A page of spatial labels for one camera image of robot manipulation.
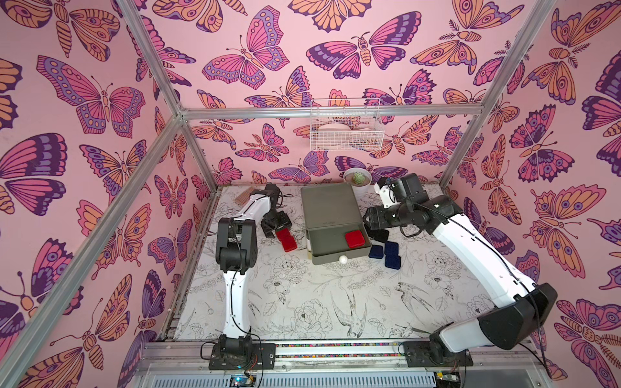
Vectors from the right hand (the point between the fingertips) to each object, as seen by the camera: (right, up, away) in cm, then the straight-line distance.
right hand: (368, 218), depth 76 cm
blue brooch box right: (+14, -13, +20) cm, 28 cm away
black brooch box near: (+11, -9, +26) cm, 29 cm away
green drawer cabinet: (-10, -3, +5) cm, 12 cm away
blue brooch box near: (+13, -18, +17) cm, 29 cm away
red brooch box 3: (-28, -12, +24) cm, 39 cm away
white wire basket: (-4, +32, +16) cm, 36 cm away
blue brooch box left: (+8, -15, +22) cm, 28 cm away
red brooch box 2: (-30, -8, +24) cm, 39 cm away
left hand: (-29, -6, +27) cm, 40 cm away
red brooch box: (-3, -8, +7) cm, 11 cm away
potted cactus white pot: (+3, +16, +31) cm, 35 cm away
